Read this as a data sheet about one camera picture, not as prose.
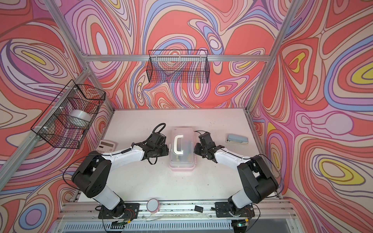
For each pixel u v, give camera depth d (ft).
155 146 2.36
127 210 2.39
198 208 2.44
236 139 3.20
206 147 2.30
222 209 2.41
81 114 2.41
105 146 3.12
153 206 2.31
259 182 1.44
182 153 2.69
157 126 2.42
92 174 1.49
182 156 2.68
